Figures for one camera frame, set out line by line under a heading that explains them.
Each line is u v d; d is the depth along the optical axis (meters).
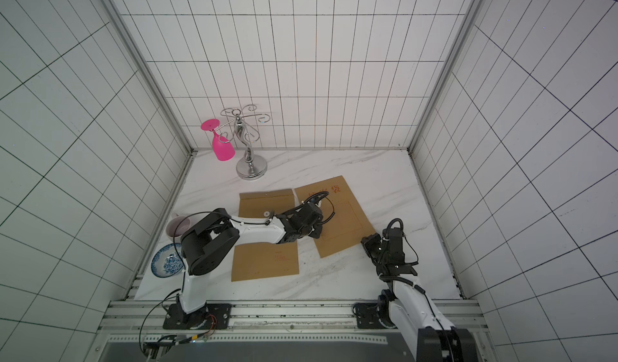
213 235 0.55
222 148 0.99
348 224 0.93
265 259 0.83
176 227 0.88
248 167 1.12
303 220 0.73
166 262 0.83
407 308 0.54
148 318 0.68
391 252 0.66
